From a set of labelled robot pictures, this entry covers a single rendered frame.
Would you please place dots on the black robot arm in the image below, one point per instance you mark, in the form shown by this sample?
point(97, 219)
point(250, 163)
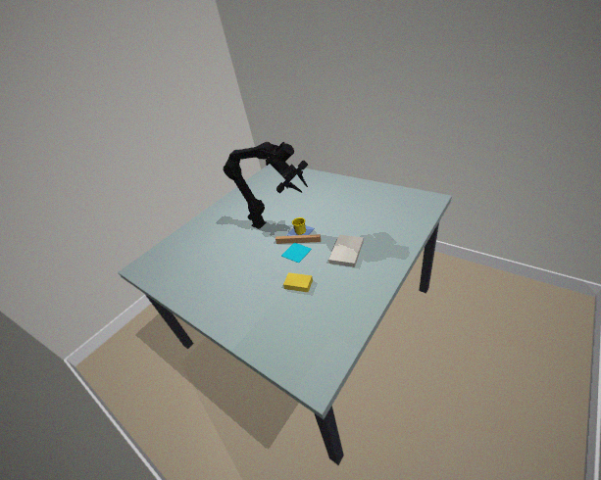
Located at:
point(274, 155)

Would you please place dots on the yellow cup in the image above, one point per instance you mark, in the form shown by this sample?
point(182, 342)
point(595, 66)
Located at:
point(299, 225)

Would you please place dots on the brown wooden bar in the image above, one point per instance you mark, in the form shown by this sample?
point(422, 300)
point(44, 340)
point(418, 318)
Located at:
point(298, 239)

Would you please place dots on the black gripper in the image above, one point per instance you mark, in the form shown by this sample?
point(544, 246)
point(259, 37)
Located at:
point(286, 184)

